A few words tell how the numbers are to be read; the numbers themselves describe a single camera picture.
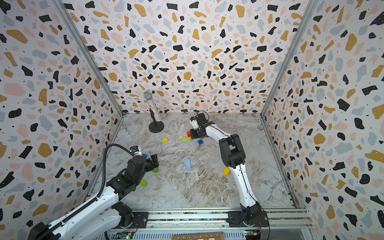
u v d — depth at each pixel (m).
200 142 1.06
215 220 0.76
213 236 0.68
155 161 0.75
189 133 1.08
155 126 1.12
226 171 0.90
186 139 1.07
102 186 0.52
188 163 0.94
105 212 0.60
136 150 0.71
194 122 1.00
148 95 0.88
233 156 0.63
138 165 0.60
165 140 1.05
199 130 0.84
